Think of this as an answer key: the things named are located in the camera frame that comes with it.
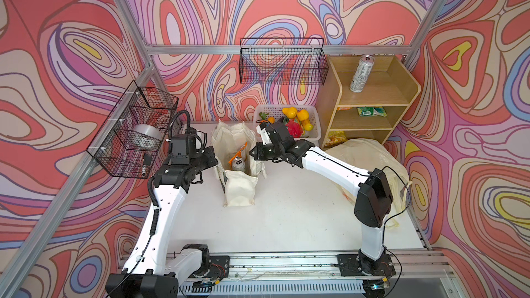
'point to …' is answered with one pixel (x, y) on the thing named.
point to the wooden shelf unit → (390, 84)
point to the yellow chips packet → (335, 138)
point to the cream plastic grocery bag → (372, 154)
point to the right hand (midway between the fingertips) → (250, 156)
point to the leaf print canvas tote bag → (237, 171)
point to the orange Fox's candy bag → (239, 154)
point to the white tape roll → (145, 136)
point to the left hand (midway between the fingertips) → (216, 151)
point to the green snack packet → (371, 111)
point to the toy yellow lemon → (308, 127)
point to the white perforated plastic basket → (275, 111)
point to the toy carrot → (263, 116)
